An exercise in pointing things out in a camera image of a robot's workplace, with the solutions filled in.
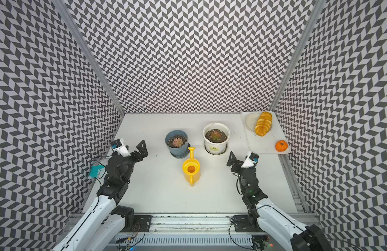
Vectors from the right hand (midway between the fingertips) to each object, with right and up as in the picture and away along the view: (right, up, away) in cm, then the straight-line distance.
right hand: (237, 156), depth 83 cm
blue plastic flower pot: (-38, +11, +12) cm, 41 cm away
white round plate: (+16, +21, +27) cm, 38 cm away
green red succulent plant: (-11, +10, +11) cm, 18 cm away
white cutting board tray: (+23, +4, +19) cm, 30 cm away
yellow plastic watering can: (-25, -6, -3) cm, 25 cm away
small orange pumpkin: (+29, +4, +11) cm, 31 cm away
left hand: (-52, +7, -5) cm, 53 cm away
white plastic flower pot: (-13, +4, +9) cm, 16 cm away
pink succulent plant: (-33, +7, +8) cm, 35 cm away
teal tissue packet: (-81, -9, +4) cm, 81 cm away
